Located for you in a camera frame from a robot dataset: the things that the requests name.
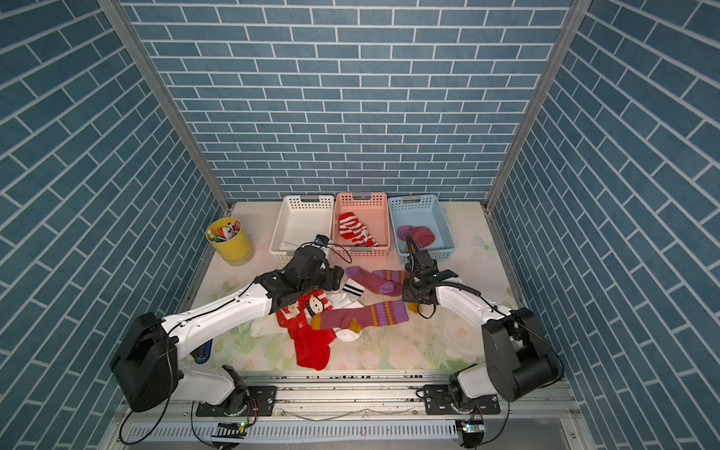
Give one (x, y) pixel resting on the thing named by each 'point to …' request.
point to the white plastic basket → (300, 221)
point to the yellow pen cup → (229, 240)
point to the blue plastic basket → (421, 211)
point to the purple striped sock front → (357, 319)
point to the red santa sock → (311, 344)
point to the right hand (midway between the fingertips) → (411, 293)
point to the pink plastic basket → (373, 216)
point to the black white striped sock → (353, 290)
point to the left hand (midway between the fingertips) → (341, 270)
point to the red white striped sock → (352, 228)
